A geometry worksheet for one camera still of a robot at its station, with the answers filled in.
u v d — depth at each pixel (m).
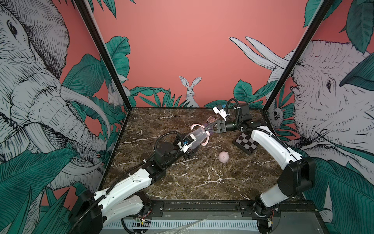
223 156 0.88
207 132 0.69
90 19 0.74
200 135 0.69
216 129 0.66
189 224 0.70
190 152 0.65
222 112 0.71
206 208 0.75
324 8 0.69
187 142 0.58
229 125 0.68
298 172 0.41
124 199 0.48
